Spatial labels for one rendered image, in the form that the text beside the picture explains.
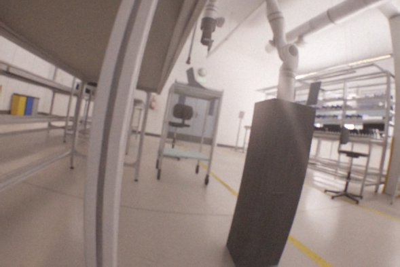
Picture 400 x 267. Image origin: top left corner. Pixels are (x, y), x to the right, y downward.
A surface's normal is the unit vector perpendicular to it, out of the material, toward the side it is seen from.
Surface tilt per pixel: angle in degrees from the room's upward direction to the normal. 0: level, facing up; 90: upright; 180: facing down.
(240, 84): 90
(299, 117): 90
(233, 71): 90
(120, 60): 90
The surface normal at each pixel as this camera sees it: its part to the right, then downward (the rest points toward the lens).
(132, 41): 0.24, 0.00
